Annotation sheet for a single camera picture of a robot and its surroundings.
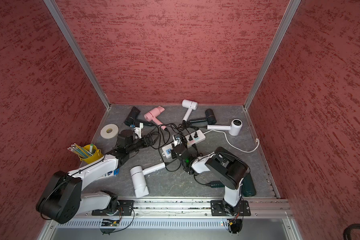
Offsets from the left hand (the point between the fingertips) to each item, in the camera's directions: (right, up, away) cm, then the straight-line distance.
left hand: (155, 138), depth 85 cm
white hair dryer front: (-9, -19, -6) cm, 22 cm away
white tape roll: (-37, +3, +19) cm, 42 cm away
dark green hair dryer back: (+36, +12, +22) cm, 44 cm away
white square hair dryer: (+22, +23, +31) cm, 44 cm away
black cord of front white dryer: (+8, -15, +5) cm, 17 cm away
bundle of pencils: (-40, -6, -6) cm, 41 cm away
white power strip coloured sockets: (+21, -1, +12) cm, 24 cm away
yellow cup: (-34, -9, -1) cm, 35 cm away
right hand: (+10, -7, +8) cm, 15 cm away
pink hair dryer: (-7, +15, +23) cm, 28 cm away
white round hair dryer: (+52, +5, +14) cm, 54 cm away
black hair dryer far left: (-22, +11, +21) cm, 33 cm away
